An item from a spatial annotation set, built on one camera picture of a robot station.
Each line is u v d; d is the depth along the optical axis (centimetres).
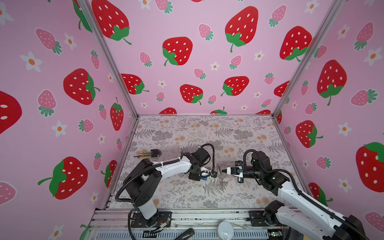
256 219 72
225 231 66
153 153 98
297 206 51
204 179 88
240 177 66
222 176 88
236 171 60
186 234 67
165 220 73
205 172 76
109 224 73
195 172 76
